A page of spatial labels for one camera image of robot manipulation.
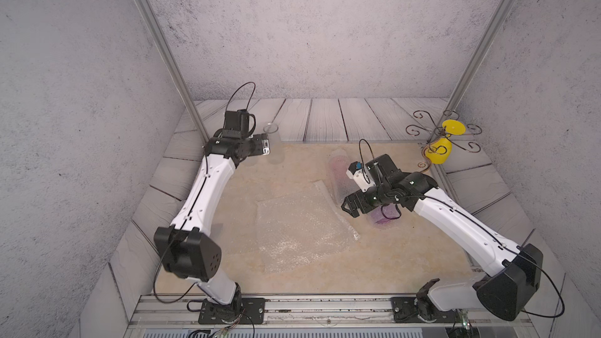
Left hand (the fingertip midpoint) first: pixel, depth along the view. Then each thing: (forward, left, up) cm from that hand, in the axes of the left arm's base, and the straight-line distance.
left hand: (262, 143), depth 82 cm
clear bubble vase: (+22, -1, -29) cm, 37 cm away
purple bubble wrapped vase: (-28, -37, -2) cm, 46 cm away
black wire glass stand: (+3, -59, +4) cm, 59 cm away
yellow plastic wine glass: (0, -64, -5) cm, 64 cm away
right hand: (-19, -31, -8) cm, 37 cm away
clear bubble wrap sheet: (-18, -12, -28) cm, 36 cm away
